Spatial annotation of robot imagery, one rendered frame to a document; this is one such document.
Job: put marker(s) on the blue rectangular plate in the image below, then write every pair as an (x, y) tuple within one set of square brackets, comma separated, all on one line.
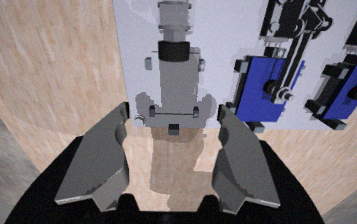
[(251, 101)]

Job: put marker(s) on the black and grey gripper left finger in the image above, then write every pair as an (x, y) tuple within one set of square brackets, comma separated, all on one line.
[(86, 178)]

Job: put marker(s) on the grey metal fixture plate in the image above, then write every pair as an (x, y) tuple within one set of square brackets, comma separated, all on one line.
[(226, 30)]

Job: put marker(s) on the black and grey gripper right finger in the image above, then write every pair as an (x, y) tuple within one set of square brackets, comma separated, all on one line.
[(253, 182)]

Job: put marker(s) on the blue rectangular block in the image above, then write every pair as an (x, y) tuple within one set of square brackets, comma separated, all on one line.
[(335, 95)]

